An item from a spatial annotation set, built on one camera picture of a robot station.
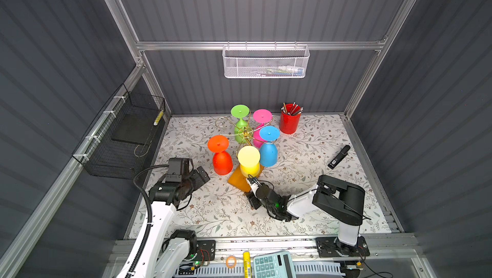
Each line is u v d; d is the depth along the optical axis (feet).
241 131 2.37
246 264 2.27
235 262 2.31
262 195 2.23
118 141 2.36
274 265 2.27
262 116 2.43
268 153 2.41
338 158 3.18
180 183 1.86
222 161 2.34
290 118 3.38
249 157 2.08
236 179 2.97
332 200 1.62
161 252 1.48
